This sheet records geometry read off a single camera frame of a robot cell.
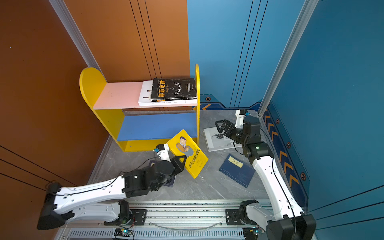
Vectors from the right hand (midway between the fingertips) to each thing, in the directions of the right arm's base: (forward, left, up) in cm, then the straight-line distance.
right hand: (218, 125), depth 73 cm
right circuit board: (-41, -15, -33) cm, 54 cm away
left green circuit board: (-40, +47, -31) cm, 70 cm away
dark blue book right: (-10, -13, -31) cm, 35 cm away
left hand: (-15, +15, -5) cm, 21 cm away
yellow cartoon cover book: (-9, +18, -4) cm, 20 cm away
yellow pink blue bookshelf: (+9, +47, -13) cm, 50 cm away
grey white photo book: (+9, -2, -27) cm, 29 cm away
